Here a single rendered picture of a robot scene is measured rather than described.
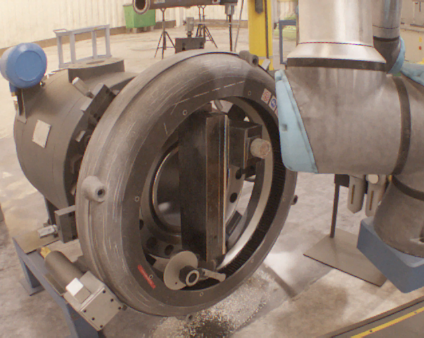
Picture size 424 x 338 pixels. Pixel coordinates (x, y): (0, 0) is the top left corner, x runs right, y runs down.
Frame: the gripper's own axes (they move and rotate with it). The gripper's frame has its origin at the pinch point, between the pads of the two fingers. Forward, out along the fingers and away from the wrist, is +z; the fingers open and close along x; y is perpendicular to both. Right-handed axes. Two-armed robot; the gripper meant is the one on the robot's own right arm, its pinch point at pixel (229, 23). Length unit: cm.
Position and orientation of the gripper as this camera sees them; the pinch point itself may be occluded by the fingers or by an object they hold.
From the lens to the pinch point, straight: 123.0
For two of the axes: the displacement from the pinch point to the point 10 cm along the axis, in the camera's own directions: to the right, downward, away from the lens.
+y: -6.4, 2.5, -7.3
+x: 7.7, 2.3, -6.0
